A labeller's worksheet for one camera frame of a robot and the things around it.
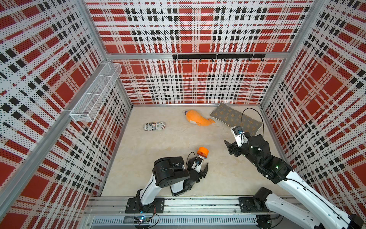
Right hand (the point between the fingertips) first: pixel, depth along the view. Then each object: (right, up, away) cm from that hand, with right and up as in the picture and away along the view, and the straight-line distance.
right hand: (234, 136), depth 72 cm
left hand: (-15, -17, +18) cm, 29 cm away
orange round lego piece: (-16, -10, +8) cm, 20 cm away
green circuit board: (-47, -41, -3) cm, 62 cm away
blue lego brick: (-15, -14, +10) cm, 23 cm away
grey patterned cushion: (+10, +10, +35) cm, 37 cm away
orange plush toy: (-21, +10, +33) cm, 40 cm away
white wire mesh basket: (-91, +17, +20) cm, 95 cm away
